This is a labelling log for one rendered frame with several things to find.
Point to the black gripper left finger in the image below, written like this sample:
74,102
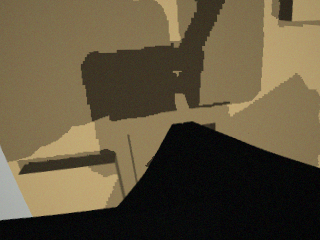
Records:
166,204

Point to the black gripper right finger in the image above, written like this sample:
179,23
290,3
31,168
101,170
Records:
263,196

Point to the tan puzzle board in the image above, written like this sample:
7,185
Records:
88,88

